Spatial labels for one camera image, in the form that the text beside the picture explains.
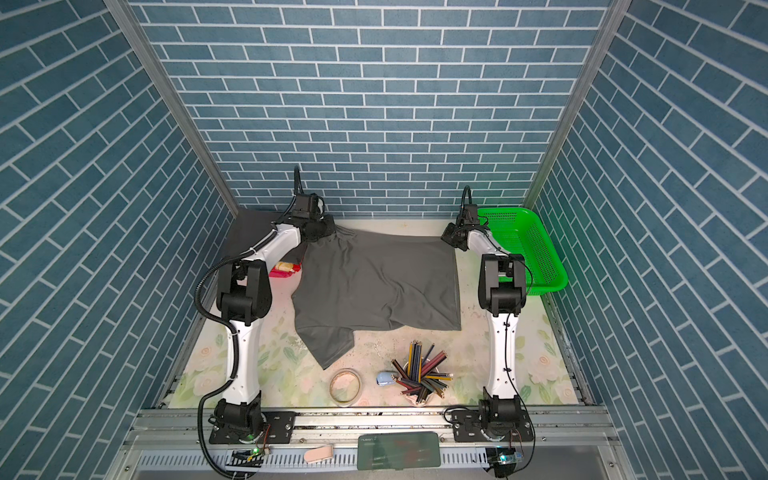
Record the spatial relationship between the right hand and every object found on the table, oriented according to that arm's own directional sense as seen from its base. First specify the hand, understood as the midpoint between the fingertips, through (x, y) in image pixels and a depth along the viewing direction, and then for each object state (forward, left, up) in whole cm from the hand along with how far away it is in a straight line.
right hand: (445, 232), depth 112 cm
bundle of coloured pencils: (-54, +8, +4) cm, 54 cm away
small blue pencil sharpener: (-54, +17, -2) cm, 56 cm away
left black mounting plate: (-67, +42, -4) cm, 79 cm away
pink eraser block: (-71, +30, -2) cm, 78 cm away
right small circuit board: (-68, -13, -5) cm, 70 cm away
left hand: (-5, +40, +7) cm, 41 cm away
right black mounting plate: (-63, -5, -4) cm, 63 cm away
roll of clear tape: (-56, +28, -5) cm, 63 cm away
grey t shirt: (-22, +31, -4) cm, 39 cm away
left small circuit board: (-73, +49, -6) cm, 88 cm away
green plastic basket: (+6, -30, -3) cm, 30 cm away
